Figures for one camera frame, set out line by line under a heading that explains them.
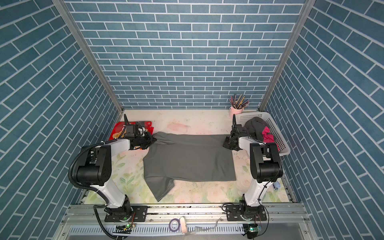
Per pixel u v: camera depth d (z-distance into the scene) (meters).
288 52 0.87
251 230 0.70
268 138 0.95
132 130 0.77
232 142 0.76
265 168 0.49
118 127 1.02
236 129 0.80
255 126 0.98
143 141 0.85
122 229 0.72
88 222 0.72
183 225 0.68
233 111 1.10
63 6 0.70
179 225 0.70
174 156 1.00
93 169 0.48
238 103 1.12
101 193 0.53
